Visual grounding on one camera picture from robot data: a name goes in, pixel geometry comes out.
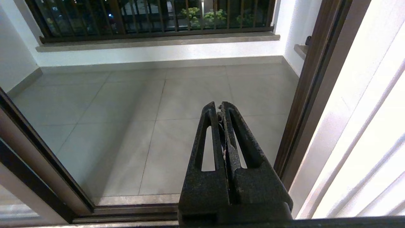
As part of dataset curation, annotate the brown framed glass sliding door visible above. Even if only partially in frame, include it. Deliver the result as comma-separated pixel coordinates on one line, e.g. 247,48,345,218
0,87,96,216

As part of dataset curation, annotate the dark outer door frame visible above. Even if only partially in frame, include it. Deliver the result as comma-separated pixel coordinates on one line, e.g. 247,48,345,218
273,0,372,190

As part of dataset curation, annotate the dark stone window sill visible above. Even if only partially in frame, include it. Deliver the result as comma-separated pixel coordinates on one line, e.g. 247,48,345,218
294,44,310,61

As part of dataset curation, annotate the dark stone balcony sill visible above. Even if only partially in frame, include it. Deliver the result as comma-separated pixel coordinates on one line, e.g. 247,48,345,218
35,32,281,53

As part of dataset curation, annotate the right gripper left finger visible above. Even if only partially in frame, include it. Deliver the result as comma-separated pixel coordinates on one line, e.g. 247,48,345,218
178,102,231,224

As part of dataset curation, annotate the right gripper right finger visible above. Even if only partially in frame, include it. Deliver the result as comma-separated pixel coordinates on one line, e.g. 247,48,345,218
217,101,293,222

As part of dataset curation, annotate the black metal balcony railing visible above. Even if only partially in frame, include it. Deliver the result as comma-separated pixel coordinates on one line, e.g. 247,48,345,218
25,0,276,44

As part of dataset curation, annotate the brown framed fixed glass panel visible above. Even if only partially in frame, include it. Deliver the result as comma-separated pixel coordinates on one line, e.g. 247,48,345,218
0,139,77,226

